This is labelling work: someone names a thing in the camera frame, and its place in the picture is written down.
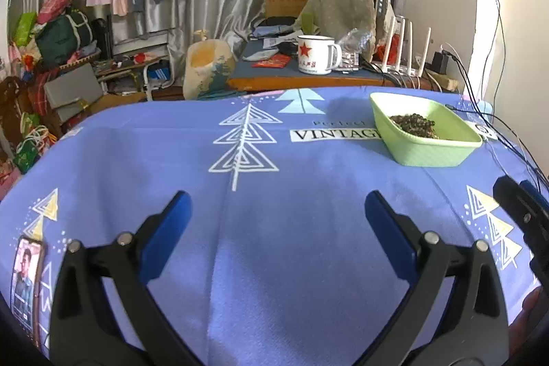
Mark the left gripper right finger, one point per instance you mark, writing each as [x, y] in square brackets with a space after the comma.
[473, 329]

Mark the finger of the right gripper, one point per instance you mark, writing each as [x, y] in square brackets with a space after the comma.
[516, 201]
[536, 196]

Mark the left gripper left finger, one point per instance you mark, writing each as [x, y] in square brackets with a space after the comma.
[83, 328]

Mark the right hand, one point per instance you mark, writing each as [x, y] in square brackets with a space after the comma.
[518, 330]

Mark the white round-button remote device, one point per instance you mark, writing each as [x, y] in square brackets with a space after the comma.
[485, 131]

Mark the smartphone with lit screen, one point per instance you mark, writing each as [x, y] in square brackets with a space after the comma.
[25, 286]

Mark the green plastic tray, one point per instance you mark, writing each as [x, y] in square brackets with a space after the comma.
[420, 132]

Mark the black power adapter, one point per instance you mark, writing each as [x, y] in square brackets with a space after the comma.
[439, 62]

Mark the white wifi router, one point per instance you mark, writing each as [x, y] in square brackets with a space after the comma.
[399, 56]

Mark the blue patterned tablecloth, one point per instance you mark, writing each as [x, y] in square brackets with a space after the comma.
[278, 265]

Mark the grey box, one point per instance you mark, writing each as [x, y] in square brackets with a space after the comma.
[71, 93]

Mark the clear plastic snack bag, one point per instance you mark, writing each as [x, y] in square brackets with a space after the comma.
[354, 45]

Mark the small cluttered low table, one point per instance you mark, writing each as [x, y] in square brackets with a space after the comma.
[142, 73]

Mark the white enamel star mug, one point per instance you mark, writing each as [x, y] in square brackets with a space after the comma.
[318, 55]

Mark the monitor under dotted cloth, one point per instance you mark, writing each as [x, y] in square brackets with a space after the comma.
[335, 18]

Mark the dark green duffel bag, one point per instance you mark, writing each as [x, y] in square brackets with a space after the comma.
[62, 37]

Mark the red envelope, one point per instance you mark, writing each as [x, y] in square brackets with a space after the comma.
[277, 61]

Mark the wooden side desk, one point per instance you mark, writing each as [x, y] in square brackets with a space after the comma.
[245, 78]

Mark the green shopping bag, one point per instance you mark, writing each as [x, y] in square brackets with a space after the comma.
[24, 28]

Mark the cardboard box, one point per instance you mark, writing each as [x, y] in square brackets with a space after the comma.
[283, 8]

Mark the red pink bag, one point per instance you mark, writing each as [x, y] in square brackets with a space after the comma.
[51, 9]

